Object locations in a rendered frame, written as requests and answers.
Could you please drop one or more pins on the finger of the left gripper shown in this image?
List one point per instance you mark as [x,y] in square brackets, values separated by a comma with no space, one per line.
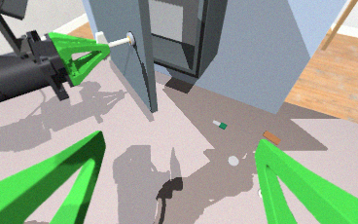
[79,62]
[67,49]

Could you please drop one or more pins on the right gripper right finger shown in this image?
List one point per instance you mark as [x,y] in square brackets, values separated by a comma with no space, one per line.
[328,203]

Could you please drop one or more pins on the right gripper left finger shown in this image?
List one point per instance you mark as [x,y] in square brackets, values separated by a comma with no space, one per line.
[22,193]

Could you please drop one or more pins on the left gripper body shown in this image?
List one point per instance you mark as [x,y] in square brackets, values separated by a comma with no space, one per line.
[31,66]

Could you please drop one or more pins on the grey metal cabinet door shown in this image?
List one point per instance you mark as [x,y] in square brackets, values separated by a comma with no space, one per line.
[183,32]

